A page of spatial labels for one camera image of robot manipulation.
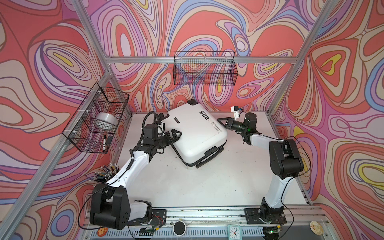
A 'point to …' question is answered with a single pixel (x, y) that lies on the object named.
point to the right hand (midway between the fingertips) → (217, 123)
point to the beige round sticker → (316, 227)
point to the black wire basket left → (94, 125)
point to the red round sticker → (102, 231)
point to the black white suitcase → (202, 137)
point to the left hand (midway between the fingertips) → (178, 134)
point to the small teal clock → (234, 232)
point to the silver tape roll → (105, 121)
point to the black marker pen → (104, 143)
